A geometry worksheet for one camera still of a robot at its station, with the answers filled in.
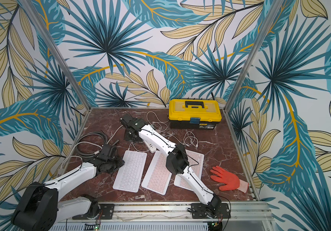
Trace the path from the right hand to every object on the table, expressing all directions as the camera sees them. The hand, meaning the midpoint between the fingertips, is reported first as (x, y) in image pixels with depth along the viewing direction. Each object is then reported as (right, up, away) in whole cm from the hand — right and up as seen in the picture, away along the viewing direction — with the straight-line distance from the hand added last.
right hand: (129, 138), depth 90 cm
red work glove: (+61, -24, -7) cm, 66 cm away
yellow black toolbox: (+42, +16, +7) cm, 46 cm away
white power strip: (+14, -7, +5) cm, 17 cm away
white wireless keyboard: (+2, -21, -6) cm, 22 cm away
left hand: (-3, -15, -3) cm, 16 cm away
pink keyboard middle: (+18, -22, -5) cm, 29 cm away
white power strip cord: (-24, -4, +6) cm, 25 cm away
